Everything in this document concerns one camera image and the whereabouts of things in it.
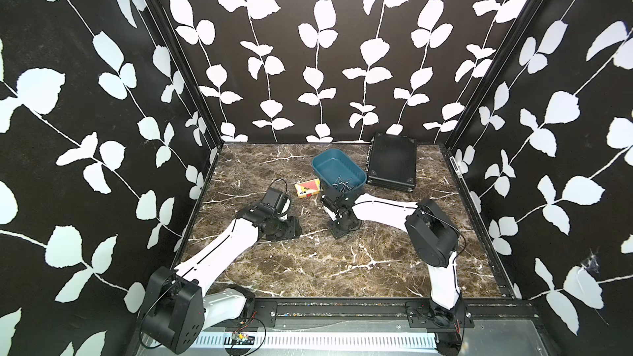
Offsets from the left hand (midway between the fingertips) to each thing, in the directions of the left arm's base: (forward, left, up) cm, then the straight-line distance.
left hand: (297, 228), depth 83 cm
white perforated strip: (-32, -31, -9) cm, 46 cm away
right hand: (+3, -13, -8) cm, 16 cm away
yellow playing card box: (+22, -3, -8) cm, 23 cm away
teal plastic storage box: (+35, -15, -9) cm, 39 cm away
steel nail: (+23, -18, -8) cm, 30 cm away
